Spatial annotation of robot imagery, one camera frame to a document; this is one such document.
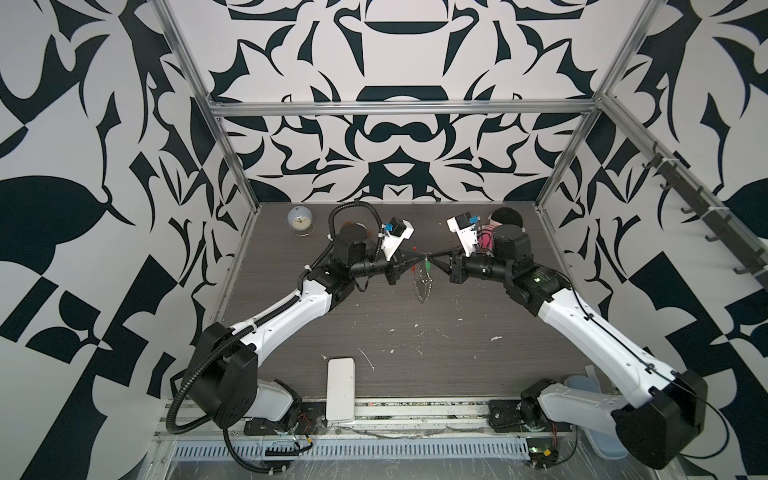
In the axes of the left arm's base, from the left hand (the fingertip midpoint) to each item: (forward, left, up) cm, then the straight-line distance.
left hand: (427, 249), depth 71 cm
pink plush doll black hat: (+30, -32, -22) cm, 49 cm away
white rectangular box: (-24, +22, -25) cm, 41 cm away
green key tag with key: (-3, 0, -3) cm, 4 cm away
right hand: (-1, -1, -1) cm, 2 cm away
